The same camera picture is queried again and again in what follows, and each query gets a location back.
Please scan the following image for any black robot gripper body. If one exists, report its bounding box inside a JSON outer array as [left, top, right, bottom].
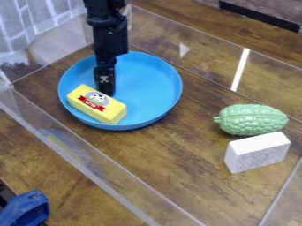
[[84, 0, 128, 68]]

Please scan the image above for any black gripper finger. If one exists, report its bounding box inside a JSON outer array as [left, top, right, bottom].
[[93, 66, 116, 96]]

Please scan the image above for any yellow butter brick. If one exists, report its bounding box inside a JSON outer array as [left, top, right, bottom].
[[67, 84, 127, 124]]

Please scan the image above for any blue round tray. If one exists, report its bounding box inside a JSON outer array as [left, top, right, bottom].
[[57, 51, 183, 131]]

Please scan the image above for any white foam brick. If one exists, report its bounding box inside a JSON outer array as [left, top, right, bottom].
[[224, 132, 291, 174]]

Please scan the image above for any white checkered cloth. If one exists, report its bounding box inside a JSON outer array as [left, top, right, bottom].
[[0, 0, 85, 54]]

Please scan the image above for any green bitter gourd toy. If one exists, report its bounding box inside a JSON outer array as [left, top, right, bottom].
[[214, 104, 288, 136]]

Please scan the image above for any clear acrylic enclosure wall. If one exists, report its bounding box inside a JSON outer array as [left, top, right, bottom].
[[0, 0, 302, 226]]

